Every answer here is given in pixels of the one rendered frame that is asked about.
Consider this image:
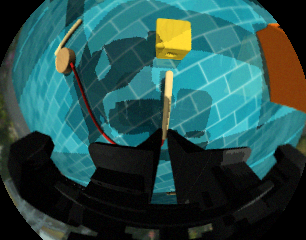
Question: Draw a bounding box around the red string with wooden stick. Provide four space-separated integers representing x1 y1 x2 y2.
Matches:
70 63 173 145

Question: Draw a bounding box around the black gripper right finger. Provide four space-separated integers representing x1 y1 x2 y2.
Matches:
166 129 252 204

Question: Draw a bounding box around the yellow block with hole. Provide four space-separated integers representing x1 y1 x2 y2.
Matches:
156 17 192 60

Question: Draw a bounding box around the round wooden button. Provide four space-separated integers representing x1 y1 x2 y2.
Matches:
56 48 76 73

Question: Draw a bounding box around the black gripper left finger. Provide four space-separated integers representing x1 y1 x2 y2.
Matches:
88 128 162 204

